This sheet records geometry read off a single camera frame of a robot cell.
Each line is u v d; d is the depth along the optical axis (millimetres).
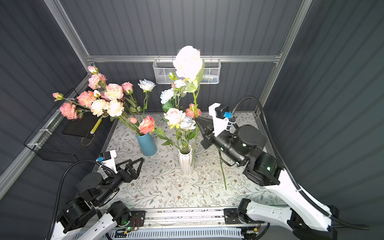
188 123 590
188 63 347
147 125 574
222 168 911
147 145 883
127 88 714
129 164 551
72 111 618
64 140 705
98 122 785
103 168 533
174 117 551
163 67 846
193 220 739
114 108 644
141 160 610
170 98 609
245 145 344
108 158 550
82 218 450
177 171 895
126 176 553
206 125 448
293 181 381
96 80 616
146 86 717
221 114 376
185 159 735
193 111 619
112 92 632
